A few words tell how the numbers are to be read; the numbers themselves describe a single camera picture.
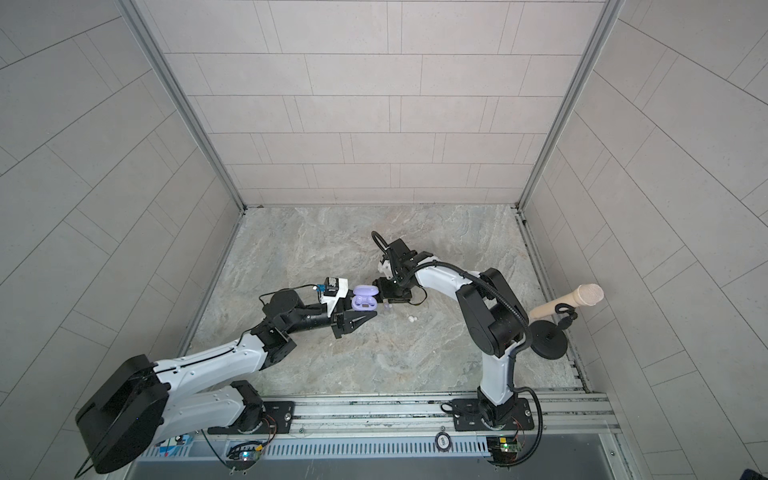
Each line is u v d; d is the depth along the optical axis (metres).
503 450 0.68
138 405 0.40
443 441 0.69
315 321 0.63
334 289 0.58
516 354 0.51
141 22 0.72
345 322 0.62
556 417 0.73
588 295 0.62
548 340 0.81
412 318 0.87
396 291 0.79
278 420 0.71
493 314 0.49
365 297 0.66
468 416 0.71
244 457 0.65
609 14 0.70
